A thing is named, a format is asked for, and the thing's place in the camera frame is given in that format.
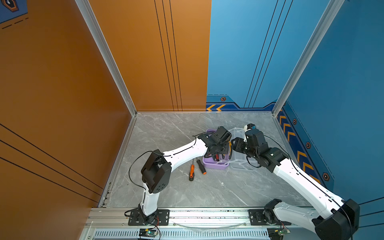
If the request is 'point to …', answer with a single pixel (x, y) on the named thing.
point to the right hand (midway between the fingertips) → (232, 142)
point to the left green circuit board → (149, 232)
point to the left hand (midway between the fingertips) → (227, 147)
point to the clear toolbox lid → (238, 160)
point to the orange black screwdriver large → (192, 175)
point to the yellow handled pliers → (230, 151)
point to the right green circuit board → (277, 233)
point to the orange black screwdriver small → (201, 167)
